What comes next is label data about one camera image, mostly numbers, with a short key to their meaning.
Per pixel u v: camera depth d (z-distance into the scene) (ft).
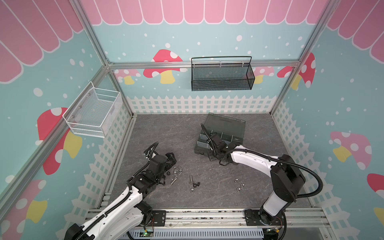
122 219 1.87
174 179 2.84
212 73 3.20
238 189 2.72
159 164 1.99
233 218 2.49
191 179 2.82
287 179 1.49
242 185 2.78
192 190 2.71
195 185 2.79
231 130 3.58
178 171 2.94
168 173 2.94
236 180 2.80
